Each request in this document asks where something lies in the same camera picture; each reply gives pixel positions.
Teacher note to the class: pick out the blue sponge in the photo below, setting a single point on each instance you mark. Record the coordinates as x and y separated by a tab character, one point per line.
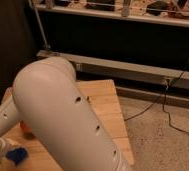
17	155

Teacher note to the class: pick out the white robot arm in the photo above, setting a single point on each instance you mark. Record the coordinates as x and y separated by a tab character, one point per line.
45	96

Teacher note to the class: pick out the metal pole stand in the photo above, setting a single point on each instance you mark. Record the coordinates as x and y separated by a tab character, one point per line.
47	46

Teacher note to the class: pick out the orange bowl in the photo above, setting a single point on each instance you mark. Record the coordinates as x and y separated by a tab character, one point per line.
25	129

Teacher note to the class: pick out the wooden shelf with clutter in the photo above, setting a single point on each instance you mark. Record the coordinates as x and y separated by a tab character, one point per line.
166	12

